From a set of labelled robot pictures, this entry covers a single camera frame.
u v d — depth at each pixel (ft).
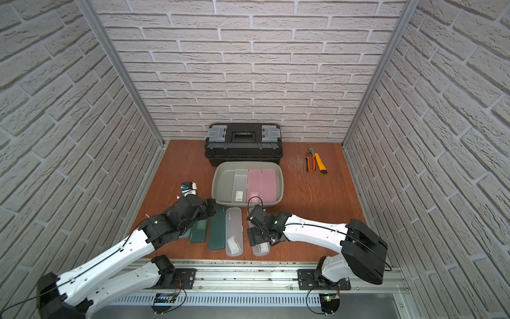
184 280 2.41
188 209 1.82
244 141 3.20
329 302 2.31
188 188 2.19
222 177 3.39
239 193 3.11
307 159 3.62
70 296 1.29
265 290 2.38
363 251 1.37
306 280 2.43
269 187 3.25
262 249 2.61
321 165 3.57
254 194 3.11
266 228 2.03
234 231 2.81
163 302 2.34
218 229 2.79
